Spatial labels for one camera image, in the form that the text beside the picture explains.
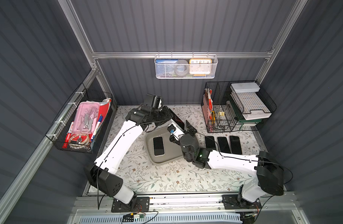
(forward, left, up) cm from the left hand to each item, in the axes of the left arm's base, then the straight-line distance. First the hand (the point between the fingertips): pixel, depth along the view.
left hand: (175, 115), depth 73 cm
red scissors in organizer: (+33, -30, -23) cm, 50 cm away
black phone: (+3, -26, -34) cm, 43 cm away
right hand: (-2, -6, -5) cm, 8 cm away
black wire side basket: (-12, +52, +3) cm, 54 cm away
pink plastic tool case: (0, +47, 0) cm, 47 cm away
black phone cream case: (-2, +11, -30) cm, 32 cm away
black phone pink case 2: (-1, -42, -31) cm, 52 cm away
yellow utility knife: (+23, -31, -30) cm, 49 cm away
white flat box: (+35, -53, -9) cm, 64 cm away
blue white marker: (-4, +39, -1) cm, 40 cm away
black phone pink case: (0, -35, -33) cm, 48 cm away
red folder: (+5, +40, -1) cm, 40 cm away
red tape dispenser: (-12, +45, -3) cm, 47 cm away
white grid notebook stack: (+19, -53, -11) cm, 57 cm away
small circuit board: (-41, +24, -34) cm, 59 cm away
